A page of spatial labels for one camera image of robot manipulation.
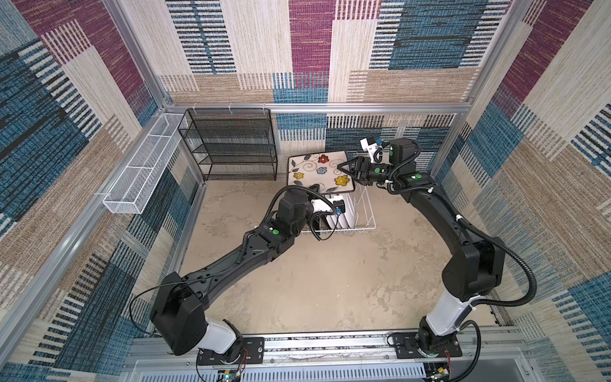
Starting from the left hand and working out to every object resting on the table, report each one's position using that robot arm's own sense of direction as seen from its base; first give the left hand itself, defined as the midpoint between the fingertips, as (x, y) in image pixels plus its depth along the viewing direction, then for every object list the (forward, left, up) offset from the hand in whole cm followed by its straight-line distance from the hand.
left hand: (313, 178), depth 74 cm
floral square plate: (+7, -2, -3) cm, 8 cm away
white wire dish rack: (-1, -4, -23) cm, 24 cm away
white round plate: (+3, -14, -21) cm, 25 cm away
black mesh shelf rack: (+37, +36, -16) cm, 54 cm away
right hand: (+3, -9, -1) cm, 10 cm away
